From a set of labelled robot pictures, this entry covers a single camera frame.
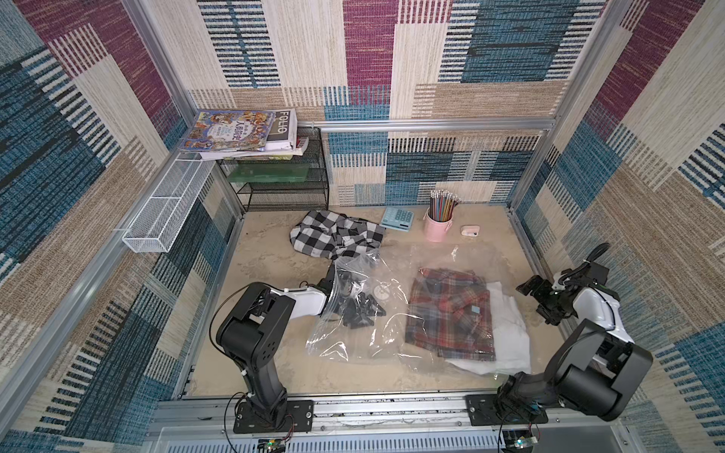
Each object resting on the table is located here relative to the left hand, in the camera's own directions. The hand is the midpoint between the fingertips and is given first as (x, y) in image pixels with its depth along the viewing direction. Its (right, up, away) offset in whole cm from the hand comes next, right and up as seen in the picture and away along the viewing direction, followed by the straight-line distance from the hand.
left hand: (379, 317), depth 87 cm
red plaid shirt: (+22, +1, +1) cm, 22 cm away
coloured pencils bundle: (+23, +36, +16) cm, 46 cm away
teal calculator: (+8, +31, +28) cm, 43 cm away
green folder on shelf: (-36, +46, +10) cm, 59 cm away
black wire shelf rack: (-38, +45, +27) cm, 65 cm away
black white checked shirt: (-17, +25, +21) cm, 37 cm away
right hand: (+45, +7, -1) cm, 46 cm away
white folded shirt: (+39, -5, -1) cm, 39 cm away
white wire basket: (-55, +28, -16) cm, 64 cm away
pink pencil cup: (+22, +27, +19) cm, 39 cm away
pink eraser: (+36, +27, +23) cm, 51 cm away
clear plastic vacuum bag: (+3, +11, +10) cm, 15 cm away
